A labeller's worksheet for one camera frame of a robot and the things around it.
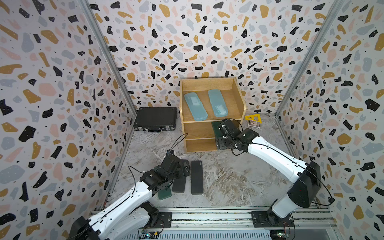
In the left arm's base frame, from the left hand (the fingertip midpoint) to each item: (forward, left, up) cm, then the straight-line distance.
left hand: (186, 168), depth 80 cm
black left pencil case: (-5, +4, -11) cm, 13 cm away
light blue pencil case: (+25, -6, +21) cm, 33 cm away
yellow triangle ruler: (+46, -50, -10) cm, 68 cm away
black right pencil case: (-1, -5, -11) cm, 12 cm away
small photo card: (+39, -49, -10) cm, 63 cm away
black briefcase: (+48, +28, -12) cm, 57 cm away
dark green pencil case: (-10, +12, -10) cm, 18 cm away
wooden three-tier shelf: (+19, -7, +3) cm, 21 cm away
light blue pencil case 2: (+25, -18, +22) cm, 38 cm away
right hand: (+12, -20, +7) cm, 24 cm away
